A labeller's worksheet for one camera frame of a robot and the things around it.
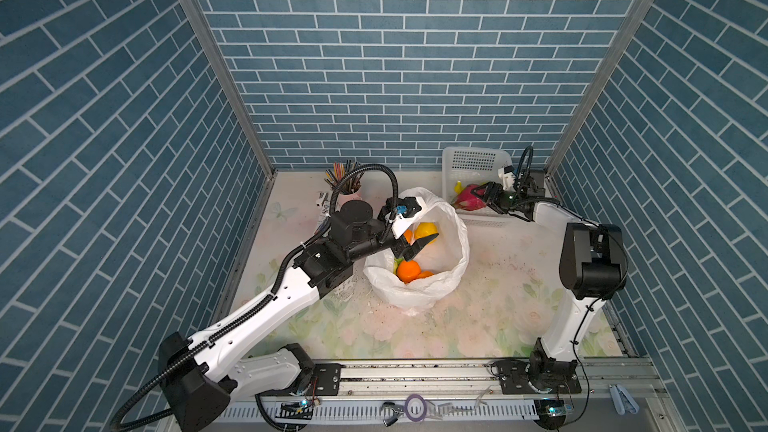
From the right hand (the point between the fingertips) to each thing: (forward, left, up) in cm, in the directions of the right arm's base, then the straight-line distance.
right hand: (477, 191), depth 98 cm
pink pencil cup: (-5, +45, -2) cm, 45 cm away
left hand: (-28, +17, +21) cm, 39 cm away
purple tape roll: (-58, +15, -13) cm, 61 cm away
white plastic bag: (-19, +9, -12) cm, 24 cm away
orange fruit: (-27, +21, -7) cm, 35 cm away
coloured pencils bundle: (+4, +47, +3) cm, 47 cm away
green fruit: (-25, +25, -7) cm, 36 cm away
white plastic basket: (+22, -3, -10) cm, 25 cm away
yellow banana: (+7, +5, -7) cm, 11 cm away
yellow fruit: (-12, +16, -6) cm, 21 cm away
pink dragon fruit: (-4, +3, -1) cm, 5 cm away
